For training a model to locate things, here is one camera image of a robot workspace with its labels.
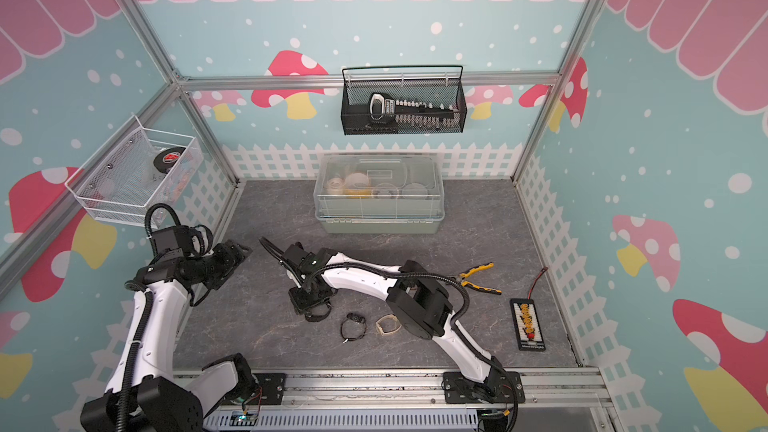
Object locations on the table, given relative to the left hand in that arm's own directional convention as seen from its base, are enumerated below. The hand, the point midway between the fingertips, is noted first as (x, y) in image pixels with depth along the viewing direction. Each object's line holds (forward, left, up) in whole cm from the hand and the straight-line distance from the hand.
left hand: (244, 262), depth 79 cm
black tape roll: (+20, +20, +18) cm, 34 cm away
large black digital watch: (-10, -18, -13) cm, 24 cm away
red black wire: (+4, -84, -15) cm, 85 cm away
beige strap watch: (-13, -39, -15) cm, 43 cm away
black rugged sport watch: (-10, -30, -12) cm, 34 cm away
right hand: (-8, -14, -11) cm, 20 cm away
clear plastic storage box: (+26, -35, 0) cm, 43 cm away
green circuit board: (-33, -4, -16) cm, 37 cm away
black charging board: (-11, -77, -14) cm, 79 cm away
